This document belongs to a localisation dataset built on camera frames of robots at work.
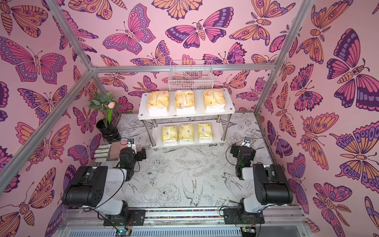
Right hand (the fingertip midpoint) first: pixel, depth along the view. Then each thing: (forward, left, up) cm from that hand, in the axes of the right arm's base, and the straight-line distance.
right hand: (240, 144), depth 93 cm
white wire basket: (+40, +33, +20) cm, 55 cm away
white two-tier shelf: (+28, +36, -7) cm, 46 cm away
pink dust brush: (-4, +86, -6) cm, 86 cm away
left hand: (-2, +66, -2) cm, 66 cm away
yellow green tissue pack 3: (+7, +23, +4) cm, 24 cm away
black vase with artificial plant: (+12, +81, +23) cm, 85 cm away
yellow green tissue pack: (+5, +46, +4) cm, 46 cm away
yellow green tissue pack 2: (+7, +34, +2) cm, 35 cm away
